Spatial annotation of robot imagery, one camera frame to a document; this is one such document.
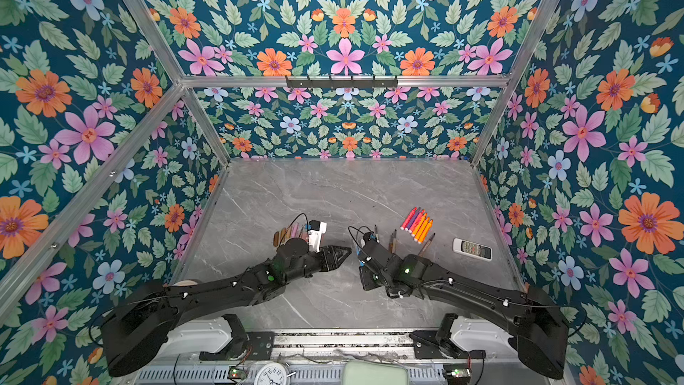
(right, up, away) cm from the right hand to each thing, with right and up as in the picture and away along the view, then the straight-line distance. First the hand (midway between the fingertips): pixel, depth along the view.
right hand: (365, 269), depth 78 cm
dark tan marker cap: (-30, +8, +18) cm, 36 cm away
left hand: (-4, +6, -2) cm, 7 cm away
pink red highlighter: (+17, +12, +21) cm, 30 cm away
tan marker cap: (-28, +7, +17) cm, 34 cm away
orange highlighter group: (+22, +8, +17) cm, 29 cm away
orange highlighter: (+20, +10, +20) cm, 30 cm away
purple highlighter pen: (+18, +12, +21) cm, 30 cm away
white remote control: (+37, +3, +12) cm, 39 cm away
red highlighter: (+19, +11, +20) cm, 30 cm away
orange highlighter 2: (+21, +9, +18) cm, 29 cm away
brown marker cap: (-32, +5, +17) cm, 37 cm away
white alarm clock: (-24, -23, -11) cm, 35 cm away
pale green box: (+2, -24, -10) cm, 26 cm away
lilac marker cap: (-25, +8, +18) cm, 32 cm away
